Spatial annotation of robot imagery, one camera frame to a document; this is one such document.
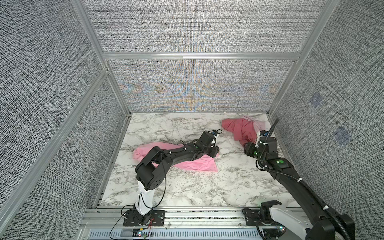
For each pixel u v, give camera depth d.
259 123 1.07
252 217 0.73
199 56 0.88
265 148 0.61
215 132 0.82
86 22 0.74
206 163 0.90
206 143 0.72
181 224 0.73
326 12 0.71
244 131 1.00
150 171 0.49
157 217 0.74
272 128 0.59
